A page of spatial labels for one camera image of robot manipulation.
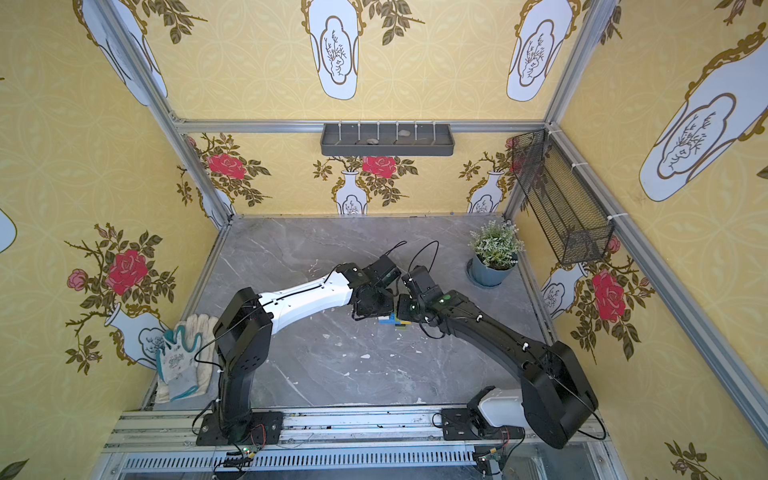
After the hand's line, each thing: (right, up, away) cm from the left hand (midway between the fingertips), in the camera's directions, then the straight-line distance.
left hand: (393, 315), depth 87 cm
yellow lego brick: (+3, -2, +1) cm, 4 cm away
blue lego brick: (-1, -1, -1) cm, 2 cm away
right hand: (+3, 0, -2) cm, 3 cm away
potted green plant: (+30, +20, 0) cm, 36 cm away
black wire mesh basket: (+51, +24, -6) cm, 56 cm away
